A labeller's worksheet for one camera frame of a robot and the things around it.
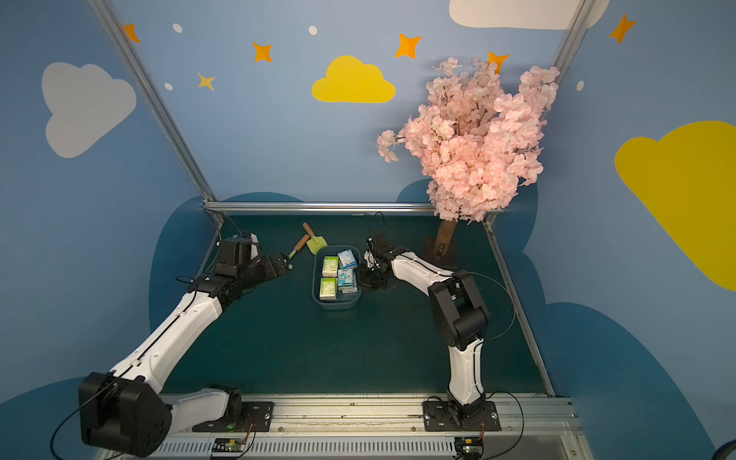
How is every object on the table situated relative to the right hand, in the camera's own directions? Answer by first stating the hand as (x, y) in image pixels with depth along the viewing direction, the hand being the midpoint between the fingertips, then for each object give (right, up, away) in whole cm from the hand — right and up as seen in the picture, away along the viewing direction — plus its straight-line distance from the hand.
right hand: (360, 282), depth 95 cm
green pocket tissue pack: (-11, +4, +4) cm, 12 cm away
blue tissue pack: (-5, 0, +1) cm, 5 cm away
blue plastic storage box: (-6, -7, +3) cm, 9 cm away
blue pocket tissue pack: (-5, +7, +7) cm, 11 cm away
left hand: (-24, +8, -12) cm, 28 cm away
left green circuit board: (-33, -39, -23) cm, 56 cm away
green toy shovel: (-19, +13, +17) cm, 29 cm away
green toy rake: (-25, +12, +16) cm, 32 cm away
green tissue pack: (-11, -2, 0) cm, 11 cm away
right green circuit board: (+29, -40, -22) cm, 54 cm away
